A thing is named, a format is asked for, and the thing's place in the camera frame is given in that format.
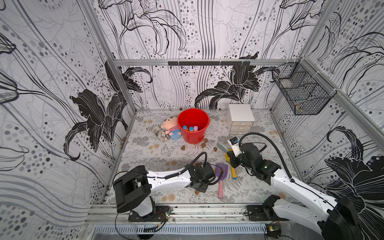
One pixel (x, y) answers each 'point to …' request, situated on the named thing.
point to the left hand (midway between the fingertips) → (201, 188)
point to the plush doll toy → (168, 128)
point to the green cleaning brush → (222, 147)
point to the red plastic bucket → (193, 123)
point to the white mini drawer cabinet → (240, 119)
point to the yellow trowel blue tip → (191, 128)
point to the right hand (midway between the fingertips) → (229, 151)
